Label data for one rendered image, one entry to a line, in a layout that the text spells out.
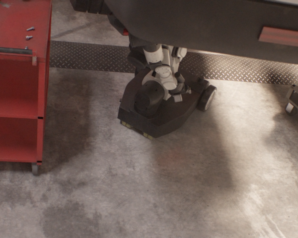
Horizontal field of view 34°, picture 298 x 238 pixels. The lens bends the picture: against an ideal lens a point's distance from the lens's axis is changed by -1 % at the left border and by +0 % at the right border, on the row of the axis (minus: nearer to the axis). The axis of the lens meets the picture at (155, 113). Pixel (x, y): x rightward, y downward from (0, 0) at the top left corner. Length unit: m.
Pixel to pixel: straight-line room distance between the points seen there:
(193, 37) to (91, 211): 2.06
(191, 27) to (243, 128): 2.73
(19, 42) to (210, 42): 1.70
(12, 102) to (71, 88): 0.92
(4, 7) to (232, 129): 1.75
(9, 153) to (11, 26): 0.74
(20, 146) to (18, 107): 0.35
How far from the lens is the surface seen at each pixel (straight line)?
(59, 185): 2.95
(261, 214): 3.11
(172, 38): 0.91
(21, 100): 2.72
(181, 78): 2.75
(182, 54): 3.06
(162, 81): 2.68
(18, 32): 2.58
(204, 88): 3.49
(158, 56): 2.40
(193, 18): 0.87
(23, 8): 2.77
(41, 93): 2.52
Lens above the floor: 2.33
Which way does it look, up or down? 42 degrees down
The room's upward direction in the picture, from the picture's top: 14 degrees clockwise
